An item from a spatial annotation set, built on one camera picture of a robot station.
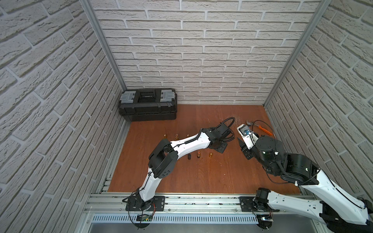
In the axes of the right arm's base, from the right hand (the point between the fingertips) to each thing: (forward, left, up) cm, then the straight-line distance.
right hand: (245, 135), depth 63 cm
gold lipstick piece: (+19, +33, -27) cm, 47 cm away
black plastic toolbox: (+38, +52, -15) cm, 66 cm away
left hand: (+7, +4, -23) cm, 25 cm away
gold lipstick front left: (+6, +20, -28) cm, 35 cm away
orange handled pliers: (+30, -23, -32) cm, 49 cm away
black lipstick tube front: (+5, +26, -30) cm, 39 cm away
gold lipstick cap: (+21, +41, -29) cm, 55 cm away
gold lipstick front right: (+6, +12, -31) cm, 34 cm away
